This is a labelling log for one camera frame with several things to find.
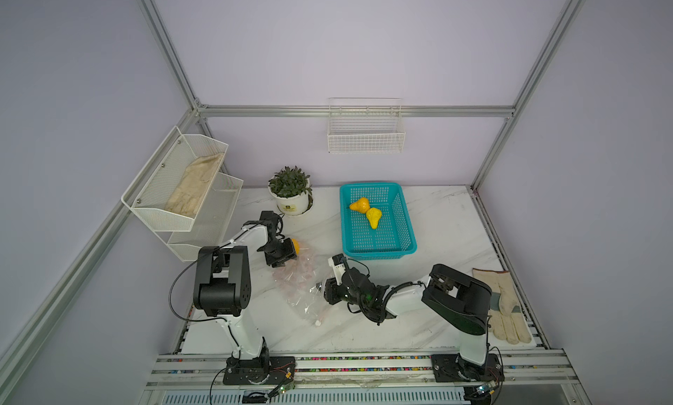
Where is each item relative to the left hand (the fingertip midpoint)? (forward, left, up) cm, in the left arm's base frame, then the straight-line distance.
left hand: (291, 262), depth 94 cm
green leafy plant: (+24, +1, +18) cm, 30 cm away
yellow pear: (+20, -31, +3) cm, 37 cm away
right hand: (-9, -12, 0) cm, 15 cm away
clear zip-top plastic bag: (-7, -4, -1) cm, 9 cm away
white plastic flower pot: (+23, +2, +6) cm, 23 cm away
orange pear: (+25, -27, +4) cm, 37 cm away
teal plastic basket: (+13, -40, -2) cm, 42 cm away
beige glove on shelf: (+14, +28, +28) cm, 42 cm away
